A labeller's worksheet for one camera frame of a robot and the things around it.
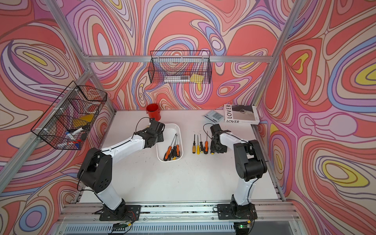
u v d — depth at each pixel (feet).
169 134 3.15
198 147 3.20
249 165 1.64
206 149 3.12
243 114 3.68
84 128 2.28
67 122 2.23
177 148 3.07
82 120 2.30
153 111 3.52
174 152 3.03
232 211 2.18
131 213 2.39
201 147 3.17
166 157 2.95
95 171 1.51
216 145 2.59
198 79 2.98
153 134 2.31
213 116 3.76
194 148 3.17
